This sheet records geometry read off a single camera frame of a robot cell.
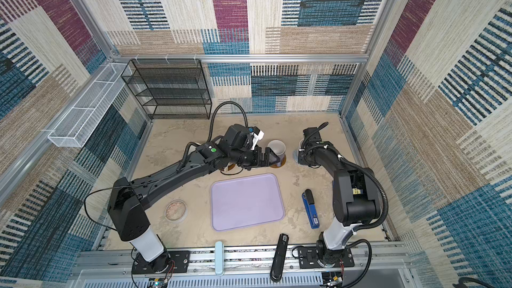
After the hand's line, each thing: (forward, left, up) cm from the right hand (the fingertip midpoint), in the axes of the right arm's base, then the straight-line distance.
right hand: (309, 162), depth 95 cm
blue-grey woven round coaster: (+6, +5, -4) cm, 9 cm away
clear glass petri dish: (-21, +59, -4) cm, 62 cm away
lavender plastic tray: (-16, +30, -7) cm, 34 cm away
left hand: (-11, +18, +18) cm, 28 cm away
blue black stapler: (-20, +3, -2) cm, 21 cm away
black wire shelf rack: (+40, +72, +14) cm, 83 cm away
